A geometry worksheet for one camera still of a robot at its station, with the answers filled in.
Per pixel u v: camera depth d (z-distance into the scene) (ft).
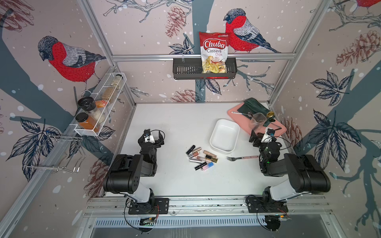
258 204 2.36
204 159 2.90
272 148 2.24
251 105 3.87
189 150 3.03
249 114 3.21
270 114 3.19
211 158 2.90
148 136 2.50
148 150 2.25
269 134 2.49
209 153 3.02
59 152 1.81
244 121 3.58
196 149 3.04
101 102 2.32
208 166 2.84
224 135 3.25
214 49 2.71
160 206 2.40
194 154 2.98
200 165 2.81
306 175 1.45
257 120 3.20
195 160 2.89
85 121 1.97
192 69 3.50
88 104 2.05
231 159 2.88
